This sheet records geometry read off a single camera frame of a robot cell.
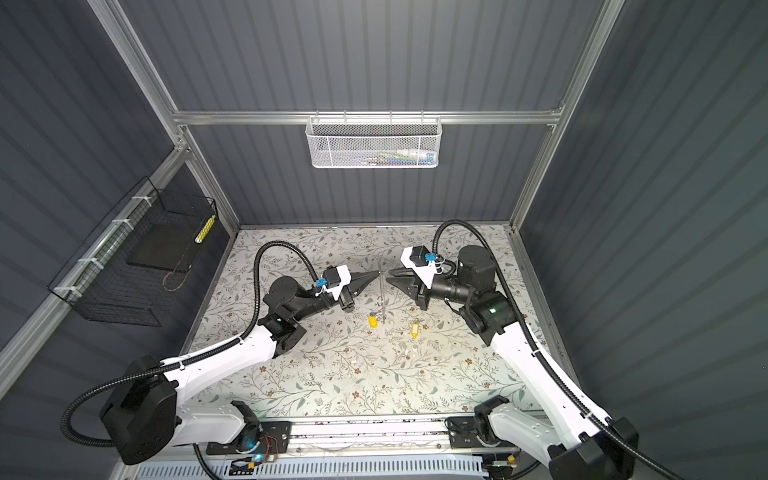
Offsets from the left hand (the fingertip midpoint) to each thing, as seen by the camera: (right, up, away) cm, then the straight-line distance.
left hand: (377, 270), depth 65 cm
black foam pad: (-52, +6, +8) cm, 53 cm away
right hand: (+4, -2, 0) cm, 4 cm away
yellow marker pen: (-49, +10, +17) cm, 53 cm away
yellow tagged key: (-3, -18, +29) cm, 34 cm away
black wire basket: (-61, 0, +8) cm, 61 cm away
